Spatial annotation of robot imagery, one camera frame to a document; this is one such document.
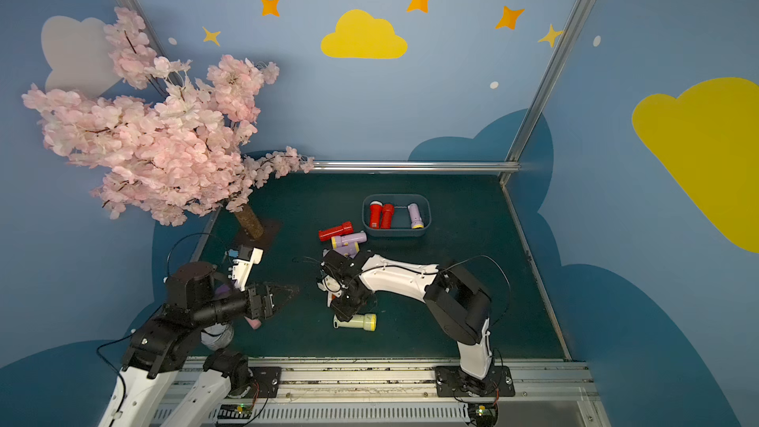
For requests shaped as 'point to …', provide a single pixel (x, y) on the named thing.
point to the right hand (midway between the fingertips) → (349, 307)
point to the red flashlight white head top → (376, 214)
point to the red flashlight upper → (326, 234)
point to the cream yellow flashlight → (367, 321)
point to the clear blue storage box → (401, 220)
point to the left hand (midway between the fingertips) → (290, 284)
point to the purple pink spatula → (254, 323)
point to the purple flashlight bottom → (414, 215)
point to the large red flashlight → (387, 211)
